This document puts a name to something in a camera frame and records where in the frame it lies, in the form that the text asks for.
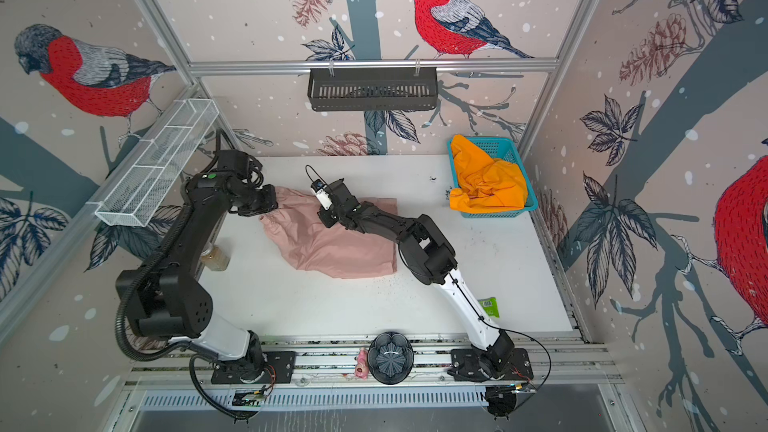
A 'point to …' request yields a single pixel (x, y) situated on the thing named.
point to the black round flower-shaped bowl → (391, 358)
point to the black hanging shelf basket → (373, 89)
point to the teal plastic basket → (507, 149)
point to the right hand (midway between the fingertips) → (322, 210)
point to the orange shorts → (485, 184)
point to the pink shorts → (329, 252)
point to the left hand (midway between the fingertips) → (274, 202)
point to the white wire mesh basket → (133, 199)
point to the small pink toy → (362, 368)
